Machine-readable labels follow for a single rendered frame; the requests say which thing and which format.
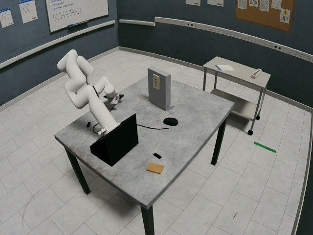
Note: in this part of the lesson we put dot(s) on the tan flat rectangular block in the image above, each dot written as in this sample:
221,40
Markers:
155,168

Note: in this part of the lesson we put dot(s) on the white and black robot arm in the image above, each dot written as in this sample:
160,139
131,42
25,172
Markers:
76,67

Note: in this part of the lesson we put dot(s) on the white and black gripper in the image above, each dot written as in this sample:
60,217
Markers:
118,96

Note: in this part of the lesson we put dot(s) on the black computer mouse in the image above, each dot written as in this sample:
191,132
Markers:
171,121

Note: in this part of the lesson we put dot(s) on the beige wall plate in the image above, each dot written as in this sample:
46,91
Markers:
156,85

